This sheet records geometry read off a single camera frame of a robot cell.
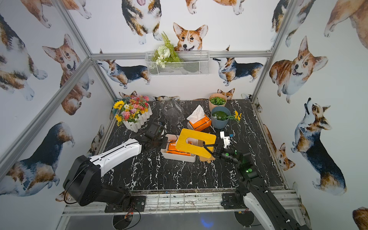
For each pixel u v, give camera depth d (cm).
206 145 73
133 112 95
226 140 71
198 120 98
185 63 90
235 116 92
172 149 86
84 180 42
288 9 75
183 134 81
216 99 106
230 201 73
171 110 117
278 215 44
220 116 103
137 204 74
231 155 65
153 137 66
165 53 78
